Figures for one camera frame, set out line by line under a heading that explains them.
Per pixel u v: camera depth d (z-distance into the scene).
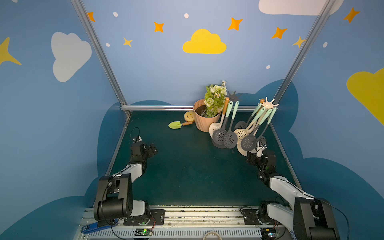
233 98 0.74
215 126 0.98
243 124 0.96
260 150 0.76
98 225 0.67
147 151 0.84
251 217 0.74
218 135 0.93
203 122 0.99
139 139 0.84
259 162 0.74
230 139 0.91
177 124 1.15
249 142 0.88
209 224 0.73
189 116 1.17
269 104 0.71
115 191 0.48
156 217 0.74
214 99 0.93
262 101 0.72
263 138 0.86
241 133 0.91
